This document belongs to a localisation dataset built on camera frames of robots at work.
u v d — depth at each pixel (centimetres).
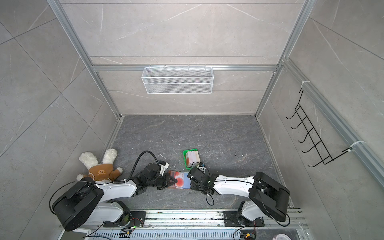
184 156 93
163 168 81
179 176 87
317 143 63
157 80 101
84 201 43
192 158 91
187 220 75
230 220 73
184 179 86
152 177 70
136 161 71
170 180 78
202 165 79
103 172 82
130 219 72
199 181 65
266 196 42
